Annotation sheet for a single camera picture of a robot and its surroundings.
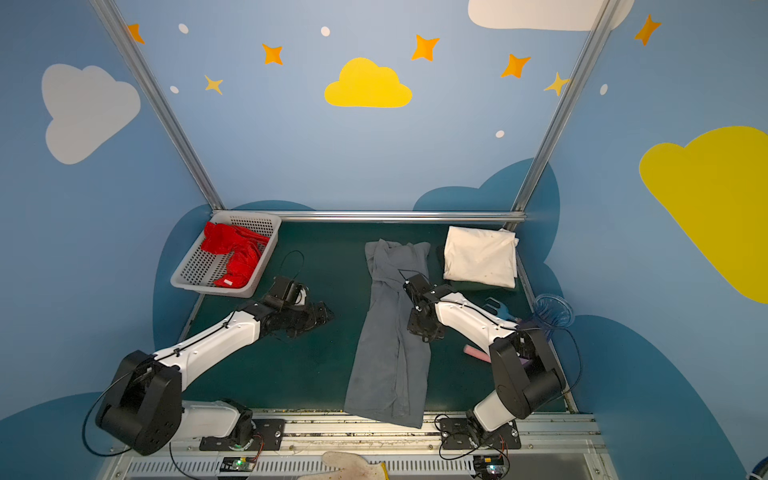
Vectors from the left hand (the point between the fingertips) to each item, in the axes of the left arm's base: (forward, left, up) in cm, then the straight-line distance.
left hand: (328, 320), depth 86 cm
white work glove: (-34, -9, -8) cm, 36 cm away
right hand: (0, -28, -3) cm, 29 cm away
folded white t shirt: (+26, -50, 0) cm, 57 cm away
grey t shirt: (-14, -19, -8) cm, 25 cm away
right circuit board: (-34, -43, -9) cm, 55 cm away
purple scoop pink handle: (-7, -44, -7) cm, 45 cm away
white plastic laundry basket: (+41, +29, -2) cm, 50 cm away
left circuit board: (-34, +18, -8) cm, 40 cm away
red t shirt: (+26, +32, +2) cm, 41 cm away
